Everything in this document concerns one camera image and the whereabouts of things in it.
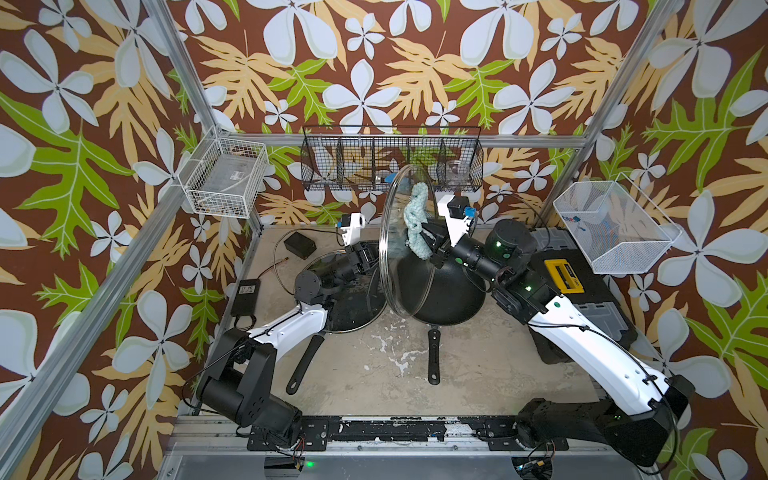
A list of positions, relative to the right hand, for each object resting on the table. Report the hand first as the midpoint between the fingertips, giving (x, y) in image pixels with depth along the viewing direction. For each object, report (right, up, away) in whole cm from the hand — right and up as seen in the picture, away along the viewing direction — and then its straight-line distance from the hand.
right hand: (415, 220), depth 61 cm
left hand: (-4, -6, -2) cm, 7 cm away
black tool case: (+49, -17, +21) cm, 56 cm away
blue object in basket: (-4, +19, +40) cm, 45 cm away
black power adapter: (-52, -21, +38) cm, 68 cm away
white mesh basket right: (+59, 0, +21) cm, 63 cm away
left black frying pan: (-27, -35, +16) cm, 47 cm away
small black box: (-39, -3, +53) cm, 66 cm away
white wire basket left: (-53, +16, +25) cm, 60 cm away
